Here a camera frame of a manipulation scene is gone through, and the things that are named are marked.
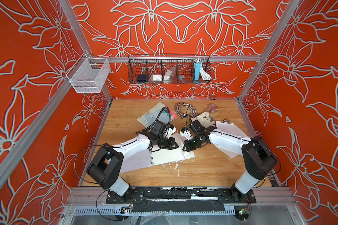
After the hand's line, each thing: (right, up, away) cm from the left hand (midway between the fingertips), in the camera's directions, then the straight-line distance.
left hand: (178, 146), depth 83 cm
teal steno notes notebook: (-9, +19, +28) cm, 35 cm away
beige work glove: (+21, +15, +21) cm, 34 cm away
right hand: (+2, -3, +2) cm, 4 cm away
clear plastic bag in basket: (-6, +45, +8) cm, 46 cm away
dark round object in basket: (-25, +44, +14) cm, 53 cm away
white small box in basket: (-13, +42, +5) cm, 45 cm away
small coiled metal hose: (+8, +22, +30) cm, 38 cm away
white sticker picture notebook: (-16, -8, +5) cm, 18 cm away
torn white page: (+39, +9, +17) cm, 44 cm away
